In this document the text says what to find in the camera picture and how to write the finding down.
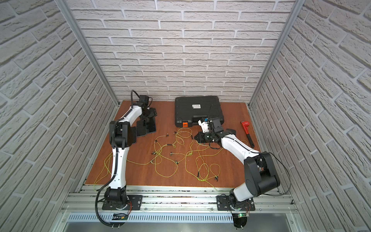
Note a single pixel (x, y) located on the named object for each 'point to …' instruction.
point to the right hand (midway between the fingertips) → (197, 137)
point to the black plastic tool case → (190, 109)
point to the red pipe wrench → (245, 124)
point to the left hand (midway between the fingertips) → (154, 112)
